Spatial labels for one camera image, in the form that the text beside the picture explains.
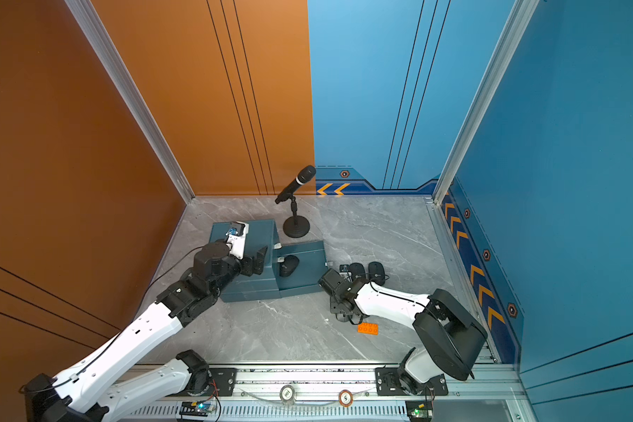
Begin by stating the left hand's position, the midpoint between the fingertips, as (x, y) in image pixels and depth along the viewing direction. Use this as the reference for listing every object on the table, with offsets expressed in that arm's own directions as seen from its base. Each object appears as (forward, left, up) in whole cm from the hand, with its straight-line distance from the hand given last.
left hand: (253, 240), depth 76 cm
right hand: (-9, -26, -24) cm, 37 cm away
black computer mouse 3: (+3, -32, -22) cm, 39 cm away
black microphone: (+22, -14, +6) cm, 27 cm away
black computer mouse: (+4, -7, -21) cm, 23 cm away
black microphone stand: (+24, -8, -23) cm, 34 cm away
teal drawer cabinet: (-5, -3, +7) cm, 9 cm away
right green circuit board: (-38, -47, -26) cm, 66 cm away
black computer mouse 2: (+2, -39, -22) cm, 45 cm away
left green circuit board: (-38, +14, -25) cm, 48 cm away
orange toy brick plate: (-17, -35, -24) cm, 45 cm away
